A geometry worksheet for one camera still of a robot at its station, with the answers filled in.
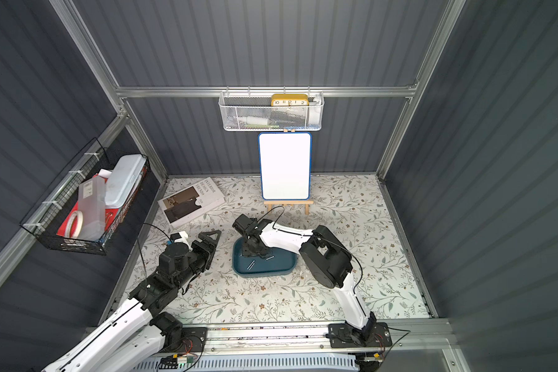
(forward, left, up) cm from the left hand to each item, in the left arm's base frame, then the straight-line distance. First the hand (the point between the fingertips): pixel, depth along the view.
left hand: (219, 239), depth 76 cm
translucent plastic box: (+5, +36, +13) cm, 39 cm away
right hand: (+6, -9, -18) cm, 21 cm away
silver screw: (-1, -9, -18) cm, 20 cm away
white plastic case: (+18, +31, +14) cm, 39 cm away
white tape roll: (-3, +34, +14) cm, 37 cm away
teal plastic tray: (0, -20, -18) cm, 27 cm away
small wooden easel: (+27, -24, -15) cm, 39 cm away
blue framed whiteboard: (+33, -22, +5) cm, 40 cm away
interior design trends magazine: (+29, +22, -16) cm, 39 cm away
